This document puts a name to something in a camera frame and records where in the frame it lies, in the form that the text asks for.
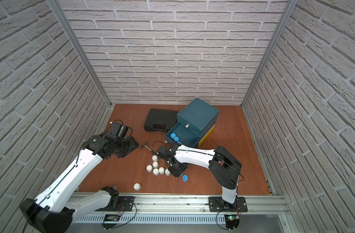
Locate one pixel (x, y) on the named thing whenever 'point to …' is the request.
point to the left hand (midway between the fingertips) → (138, 143)
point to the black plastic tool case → (160, 120)
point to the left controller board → (110, 217)
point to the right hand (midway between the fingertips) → (181, 171)
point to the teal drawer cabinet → (195, 122)
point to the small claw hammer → (144, 144)
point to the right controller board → (232, 221)
